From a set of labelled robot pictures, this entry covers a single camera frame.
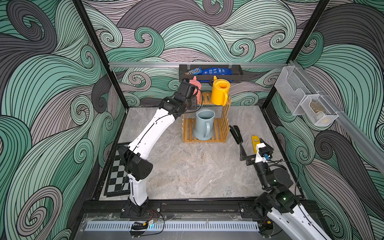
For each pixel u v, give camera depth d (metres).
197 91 0.60
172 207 0.76
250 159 0.61
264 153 0.54
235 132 1.03
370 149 0.51
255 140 1.00
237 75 0.94
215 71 0.92
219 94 0.76
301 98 0.72
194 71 0.92
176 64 0.95
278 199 0.53
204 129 0.86
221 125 1.06
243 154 0.62
